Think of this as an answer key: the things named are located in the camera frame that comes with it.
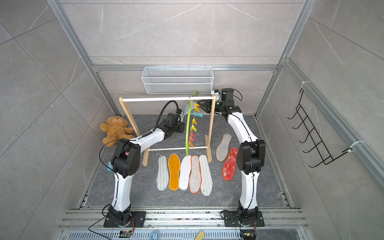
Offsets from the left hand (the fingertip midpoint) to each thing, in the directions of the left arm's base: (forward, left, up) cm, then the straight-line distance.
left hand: (184, 121), depth 100 cm
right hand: (-2, -10, +17) cm, 20 cm away
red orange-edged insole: (-29, -27, -12) cm, 42 cm away
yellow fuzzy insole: (-28, +6, -11) cm, 31 cm away
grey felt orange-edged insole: (-35, -7, -12) cm, 37 cm away
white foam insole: (-27, -1, -11) cm, 30 cm away
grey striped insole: (-33, +13, -12) cm, 38 cm away
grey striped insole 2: (-38, -13, -13) cm, 42 cm away
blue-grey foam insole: (+3, -3, +9) cm, 10 cm away
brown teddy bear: (-2, +47, -4) cm, 47 cm away
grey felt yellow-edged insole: (-17, -25, -11) cm, 33 cm away
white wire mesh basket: (+23, +3, +17) cm, 29 cm away
